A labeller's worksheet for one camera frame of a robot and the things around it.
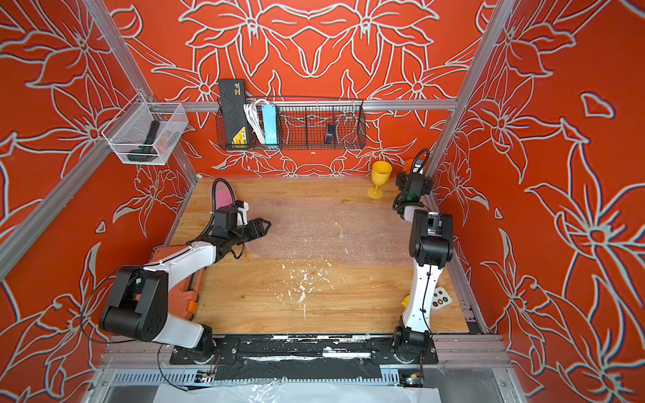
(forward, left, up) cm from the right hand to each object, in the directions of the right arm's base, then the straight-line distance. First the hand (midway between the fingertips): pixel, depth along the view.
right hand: (413, 169), depth 102 cm
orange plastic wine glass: (+7, 0, -2) cm, 7 cm away
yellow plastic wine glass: (-3, +14, 0) cm, 14 cm away
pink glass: (-26, +69, +12) cm, 74 cm away
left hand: (-25, +59, -5) cm, 64 cm away
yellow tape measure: (-49, +9, -14) cm, 52 cm away
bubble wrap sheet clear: (-23, +16, -16) cm, 32 cm away
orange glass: (-21, +47, -14) cm, 53 cm away
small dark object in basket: (+2, +34, +16) cm, 38 cm away
